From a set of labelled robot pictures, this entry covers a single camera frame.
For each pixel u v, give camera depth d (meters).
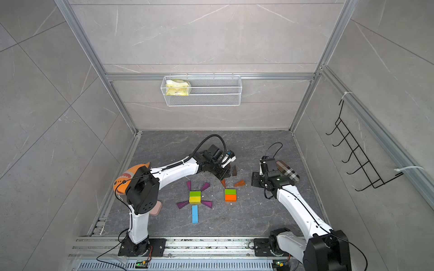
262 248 0.73
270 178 0.62
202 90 1.01
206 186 0.92
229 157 0.75
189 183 0.93
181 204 0.85
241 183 0.93
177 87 0.87
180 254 0.73
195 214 0.82
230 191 0.88
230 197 0.86
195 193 0.88
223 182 0.93
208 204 0.86
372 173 0.59
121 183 0.85
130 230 0.59
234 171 0.96
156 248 0.73
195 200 0.86
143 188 0.51
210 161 0.72
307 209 0.46
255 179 0.75
